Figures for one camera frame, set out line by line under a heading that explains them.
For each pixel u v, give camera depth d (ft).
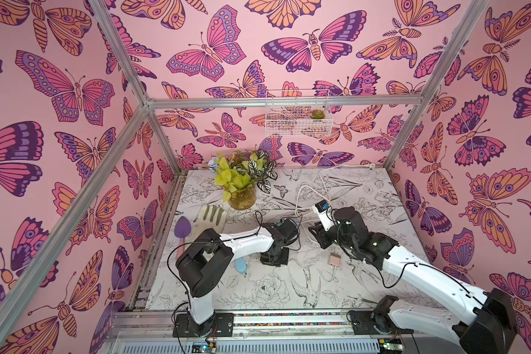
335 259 2.82
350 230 1.88
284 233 2.35
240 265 2.86
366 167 4.03
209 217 3.31
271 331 2.39
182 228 3.23
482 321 1.26
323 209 2.20
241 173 3.02
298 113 3.13
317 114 3.04
